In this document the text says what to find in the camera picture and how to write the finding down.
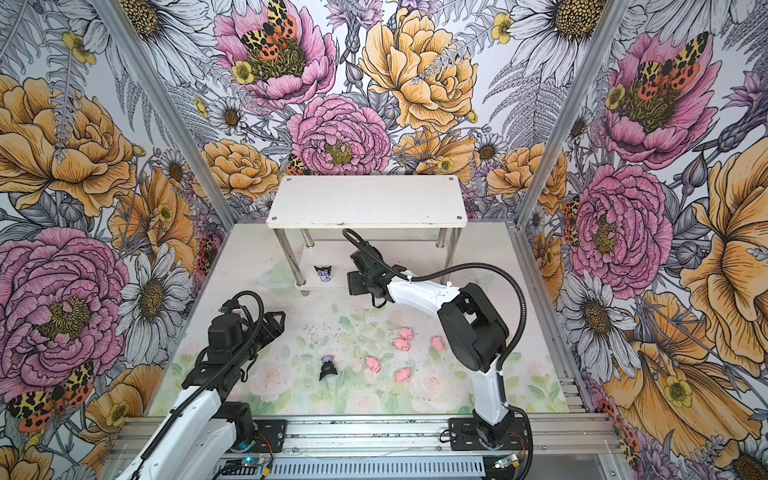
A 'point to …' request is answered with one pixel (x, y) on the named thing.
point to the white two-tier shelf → (321, 219)
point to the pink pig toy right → (437, 342)
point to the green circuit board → (250, 460)
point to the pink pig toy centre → (373, 364)
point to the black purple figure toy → (328, 369)
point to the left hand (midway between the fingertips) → (277, 328)
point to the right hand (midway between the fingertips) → (361, 287)
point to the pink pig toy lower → (403, 376)
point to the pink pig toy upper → (406, 333)
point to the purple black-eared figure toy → (324, 273)
